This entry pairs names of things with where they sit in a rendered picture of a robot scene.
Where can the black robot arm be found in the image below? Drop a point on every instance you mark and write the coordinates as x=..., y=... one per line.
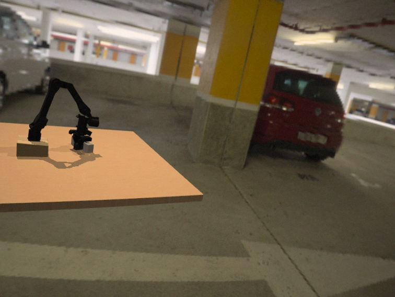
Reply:
x=41, y=119

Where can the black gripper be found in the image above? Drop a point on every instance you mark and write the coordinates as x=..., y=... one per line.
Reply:
x=79, y=135

